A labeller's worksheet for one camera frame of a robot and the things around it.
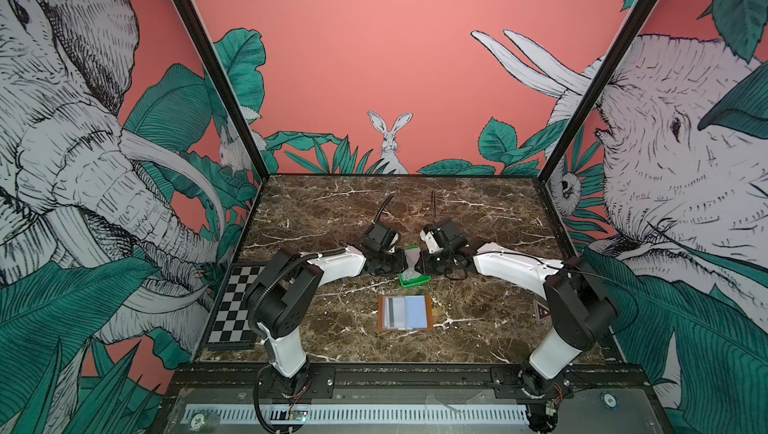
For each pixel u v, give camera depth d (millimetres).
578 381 761
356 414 702
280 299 472
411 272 901
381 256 749
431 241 750
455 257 662
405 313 846
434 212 1069
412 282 903
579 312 456
